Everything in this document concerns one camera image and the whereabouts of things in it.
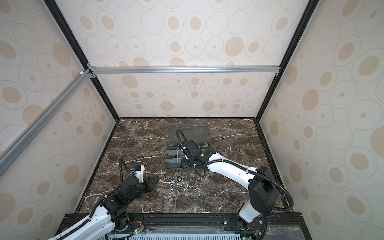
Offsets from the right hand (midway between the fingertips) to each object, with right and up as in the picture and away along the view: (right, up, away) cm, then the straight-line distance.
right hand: (185, 163), depth 83 cm
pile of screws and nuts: (-5, -12, +3) cm, 13 cm away
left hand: (-13, -7, -2) cm, 15 cm away
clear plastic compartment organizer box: (+8, +16, +29) cm, 34 cm away
